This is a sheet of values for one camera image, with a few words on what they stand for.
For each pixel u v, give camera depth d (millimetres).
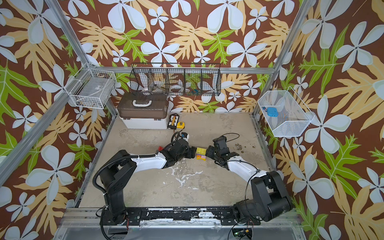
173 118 1150
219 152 687
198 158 924
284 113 839
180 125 1110
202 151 887
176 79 982
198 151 891
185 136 825
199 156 908
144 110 940
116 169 529
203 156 908
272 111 861
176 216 750
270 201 424
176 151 714
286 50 824
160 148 978
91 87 857
